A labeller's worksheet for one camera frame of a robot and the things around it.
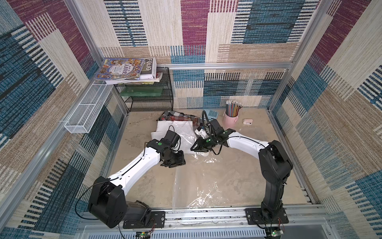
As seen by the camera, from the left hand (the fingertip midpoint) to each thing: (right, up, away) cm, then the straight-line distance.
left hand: (183, 162), depth 81 cm
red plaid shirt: (-9, +26, +30) cm, 41 cm away
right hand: (+4, +6, +5) cm, 9 cm away
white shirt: (-1, +17, +18) cm, 25 cm away
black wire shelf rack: (-24, +42, +36) cm, 60 cm away
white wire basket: (-46, +23, -11) cm, 52 cm away
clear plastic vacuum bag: (+12, -12, +6) cm, 18 cm away
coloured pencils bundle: (+32, +31, +22) cm, 50 cm away
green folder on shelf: (-28, +41, +16) cm, 52 cm away
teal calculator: (+20, +28, +35) cm, 49 cm away
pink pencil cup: (+30, +22, +24) cm, 44 cm away
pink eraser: (+46, +22, +31) cm, 59 cm away
